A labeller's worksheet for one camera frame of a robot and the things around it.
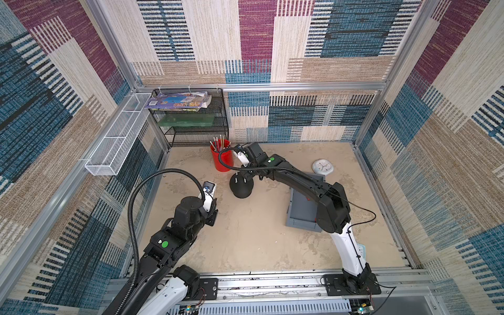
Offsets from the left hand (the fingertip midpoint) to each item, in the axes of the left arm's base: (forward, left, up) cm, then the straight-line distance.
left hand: (211, 198), depth 72 cm
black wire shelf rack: (+53, +23, -11) cm, 59 cm away
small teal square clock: (-12, -59, -21) cm, 64 cm away
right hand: (+20, -13, -9) cm, 26 cm away
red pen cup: (+29, -2, -9) cm, 31 cm away
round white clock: (+30, -53, -19) cm, 63 cm away
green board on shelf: (+40, +16, +5) cm, 43 cm away
